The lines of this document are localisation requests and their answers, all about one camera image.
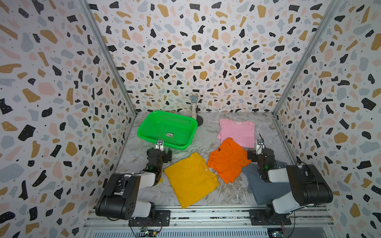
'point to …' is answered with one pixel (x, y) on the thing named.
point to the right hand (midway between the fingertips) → (259, 147)
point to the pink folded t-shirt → (242, 132)
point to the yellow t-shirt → (191, 179)
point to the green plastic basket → (176, 131)
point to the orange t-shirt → (228, 158)
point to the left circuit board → (145, 233)
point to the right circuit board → (275, 232)
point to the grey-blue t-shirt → (264, 192)
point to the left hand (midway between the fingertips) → (162, 148)
